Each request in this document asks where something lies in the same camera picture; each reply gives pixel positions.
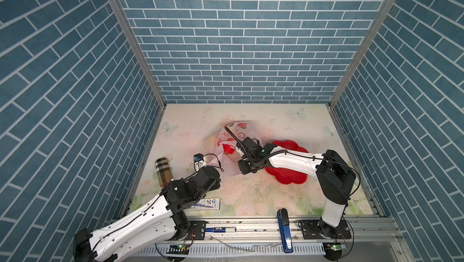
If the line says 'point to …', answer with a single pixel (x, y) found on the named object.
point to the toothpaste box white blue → (212, 203)
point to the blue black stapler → (283, 217)
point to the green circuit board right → (336, 247)
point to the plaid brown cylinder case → (164, 171)
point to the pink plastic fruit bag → (225, 143)
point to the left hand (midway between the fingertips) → (222, 178)
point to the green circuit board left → (178, 249)
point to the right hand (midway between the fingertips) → (241, 169)
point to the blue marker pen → (220, 229)
